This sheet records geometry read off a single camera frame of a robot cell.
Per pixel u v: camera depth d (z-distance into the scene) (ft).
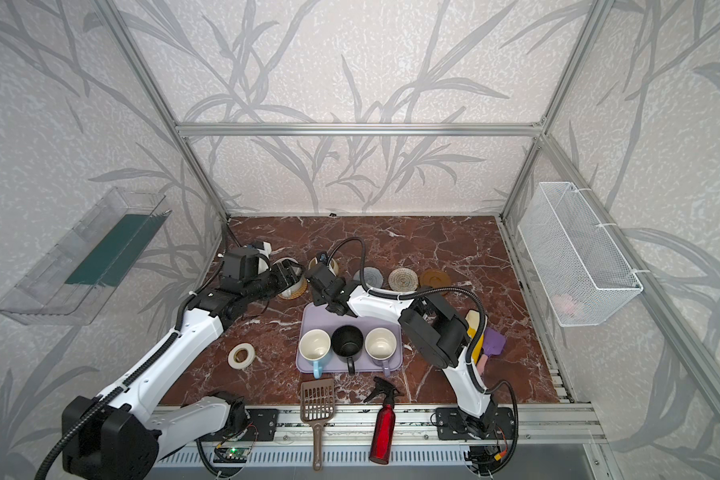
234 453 2.32
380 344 2.77
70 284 2.08
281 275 2.31
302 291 3.23
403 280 3.34
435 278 3.34
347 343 2.77
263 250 2.44
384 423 2.36
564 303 2.37
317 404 2.53
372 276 3.35
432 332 1.66
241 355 2.79
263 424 2.43
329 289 2.32
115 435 1.22
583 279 1.98
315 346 2.74
